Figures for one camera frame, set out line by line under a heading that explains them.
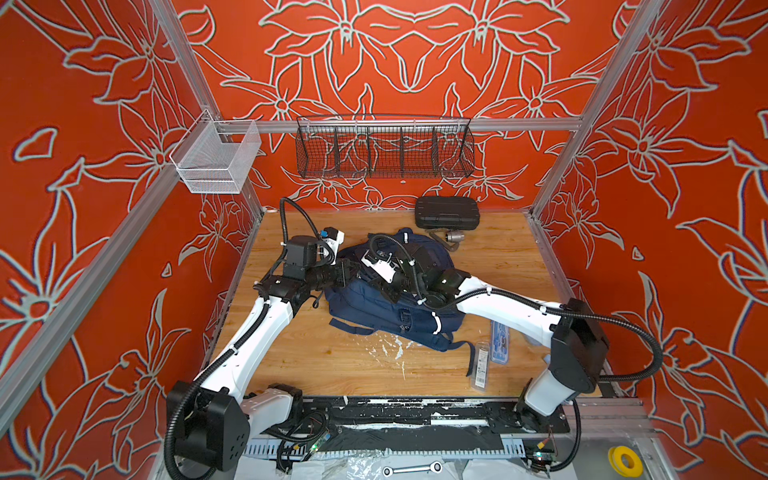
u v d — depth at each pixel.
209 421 0.38
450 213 1.08
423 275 0.60
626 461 0.68
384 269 0.69
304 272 0.60
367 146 0.99
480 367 0.79
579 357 0.44
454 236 1.07
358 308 0.79
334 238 0.71
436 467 0.67
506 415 0.73
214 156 0.93
